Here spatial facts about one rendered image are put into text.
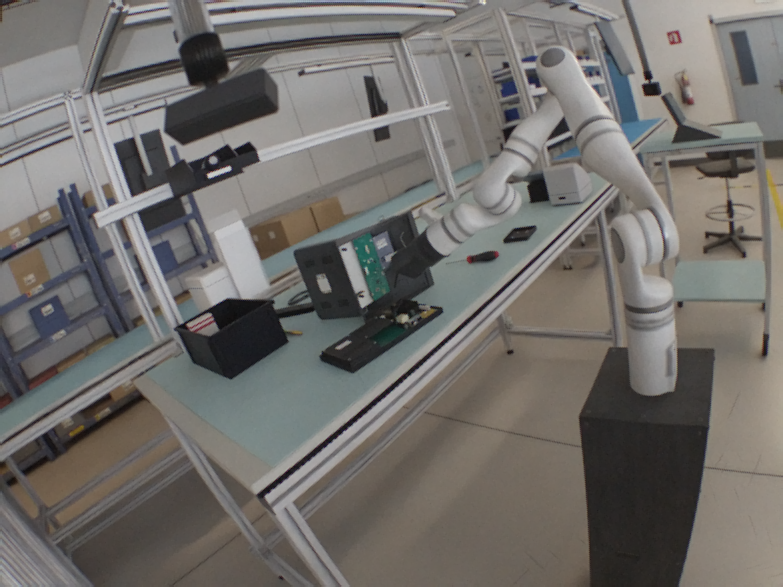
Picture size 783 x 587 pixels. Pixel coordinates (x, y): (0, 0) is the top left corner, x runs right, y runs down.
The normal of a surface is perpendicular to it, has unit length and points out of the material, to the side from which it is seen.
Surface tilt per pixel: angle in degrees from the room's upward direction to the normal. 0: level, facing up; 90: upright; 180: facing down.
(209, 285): 90
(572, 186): 90
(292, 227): 90
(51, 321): 90
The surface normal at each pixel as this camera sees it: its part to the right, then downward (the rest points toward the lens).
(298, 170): 0.70, 0.01
